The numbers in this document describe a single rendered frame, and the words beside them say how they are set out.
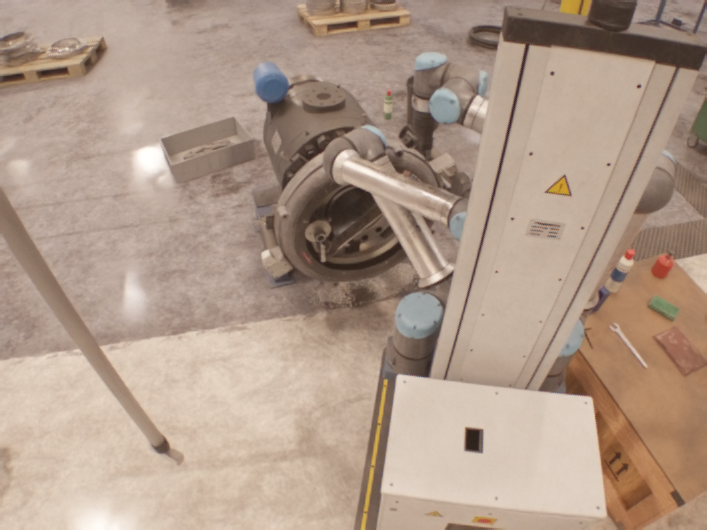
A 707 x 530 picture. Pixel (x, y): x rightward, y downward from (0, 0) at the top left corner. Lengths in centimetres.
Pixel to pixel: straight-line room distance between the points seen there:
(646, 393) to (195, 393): 194
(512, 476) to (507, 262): 53
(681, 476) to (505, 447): 82
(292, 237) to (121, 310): 121
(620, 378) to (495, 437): 84
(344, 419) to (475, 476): 107
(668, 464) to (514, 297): 97
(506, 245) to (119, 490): 186
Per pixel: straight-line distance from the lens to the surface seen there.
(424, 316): 156
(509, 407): 139
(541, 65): 89
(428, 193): 130
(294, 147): 228
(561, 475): 135
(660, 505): 205
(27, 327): 309
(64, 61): 606
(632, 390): 205
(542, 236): 111
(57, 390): 272
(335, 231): 211
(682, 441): 205
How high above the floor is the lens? 202
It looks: 46 degrees down
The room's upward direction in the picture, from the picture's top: straight up
